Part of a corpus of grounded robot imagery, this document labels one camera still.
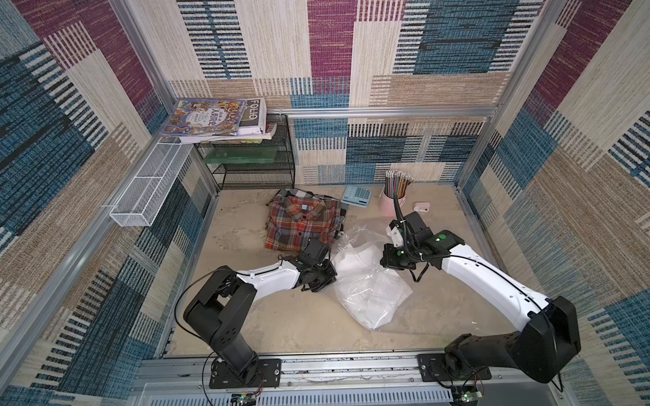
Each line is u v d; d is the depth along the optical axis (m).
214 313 0.46
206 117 0.81
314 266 0.71
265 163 0.94
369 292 0.81
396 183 1.03
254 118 0.81
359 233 0.91
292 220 1.02
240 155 1.00
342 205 1.11
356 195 1.15
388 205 1.07
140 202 0.70
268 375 0.73
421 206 1.12
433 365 0.74
